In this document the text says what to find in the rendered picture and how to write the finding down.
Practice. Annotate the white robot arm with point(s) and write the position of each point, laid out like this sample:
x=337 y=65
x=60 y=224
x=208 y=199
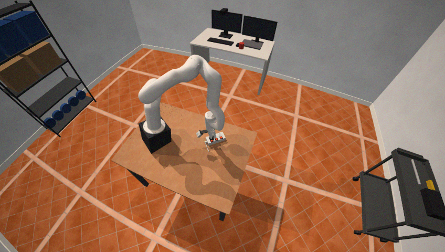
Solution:
x=151 y=93

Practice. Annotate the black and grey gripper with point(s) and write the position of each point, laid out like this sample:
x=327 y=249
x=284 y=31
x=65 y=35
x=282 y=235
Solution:
x=212 y=134

